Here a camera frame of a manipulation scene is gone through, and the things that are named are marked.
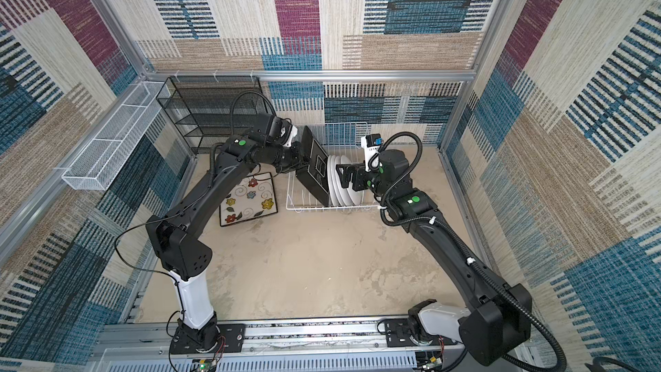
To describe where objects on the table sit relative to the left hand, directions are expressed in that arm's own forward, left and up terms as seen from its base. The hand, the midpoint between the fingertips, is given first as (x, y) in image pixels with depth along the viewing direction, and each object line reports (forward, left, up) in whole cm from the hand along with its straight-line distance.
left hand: (315, 160), depth 79 cm
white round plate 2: (-2, -7, -14) cm, 16 cm away
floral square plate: (+5, +25, -26) cm, 36 cm away
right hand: (-4, -12, +1) cm, 12 cm away
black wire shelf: (+37, +48, -6) cm, 61 cm away
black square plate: (-1, 0, -6) cm, 6 cm away
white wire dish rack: (+34, -7, -23) cm, 42 cm away
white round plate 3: (-1, -14, -19) cm, 23 cm away
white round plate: (0, -4, -10) cm, 11 cm away
